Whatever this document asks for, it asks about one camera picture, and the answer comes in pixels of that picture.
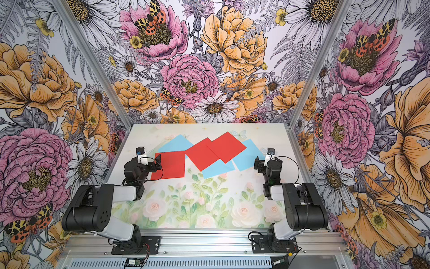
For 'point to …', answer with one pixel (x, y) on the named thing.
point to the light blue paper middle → (218, 167)
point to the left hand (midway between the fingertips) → (152, 158)
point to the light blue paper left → (178, 144)
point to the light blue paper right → (248, 156)
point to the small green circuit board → (134, 262)
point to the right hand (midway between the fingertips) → (265, 159)
